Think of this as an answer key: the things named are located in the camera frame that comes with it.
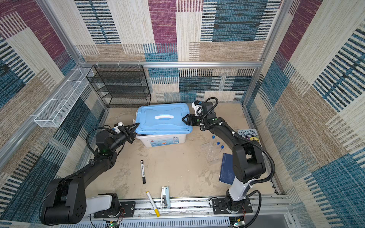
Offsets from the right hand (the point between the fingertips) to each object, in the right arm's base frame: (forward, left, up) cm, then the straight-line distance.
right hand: (186, 121), depth 88 cm
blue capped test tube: (-13, -15, -5) cm, 20 cm away
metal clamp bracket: (-39, +12, -15) cm, 43 cm away
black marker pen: (-25, +26, -16) cm, 40 cm away
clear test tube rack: (-12, -16, -18) cm, 27 cm away
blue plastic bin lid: (0, +14, +3) cm, 14 cm away
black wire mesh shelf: (+35, +48, +1) cm, 59 cm away
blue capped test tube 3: (-17, -19, -3) cm, 26 cm away
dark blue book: (-26, -23, -17) cm, 39 cm away
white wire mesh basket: (-4, +66, +17) cm, 68 cm away
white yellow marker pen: (-44, +17, -16) cm, 50 cm away
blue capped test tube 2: (-15, -17, -2) cm, 23 cm away
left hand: (-7, +25, +9) cm, 27 cm away
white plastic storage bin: (-8, +16, -8) cm, 20 cm away
